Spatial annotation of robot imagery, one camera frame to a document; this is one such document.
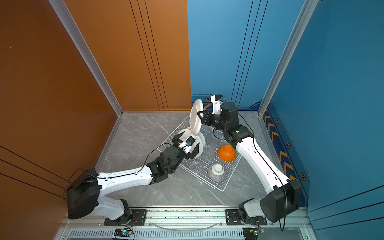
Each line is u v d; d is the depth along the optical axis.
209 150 0.87
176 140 0.68
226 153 0.90
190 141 0.61
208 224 0.72
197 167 0.80
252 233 0.71
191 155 0.68
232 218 0.73
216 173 0.81
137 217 0.74
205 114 0.64
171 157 0.56
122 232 0.71
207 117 0.62
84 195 0.42
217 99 0.64
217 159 0.92
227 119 0.55
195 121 0.73
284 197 0.38
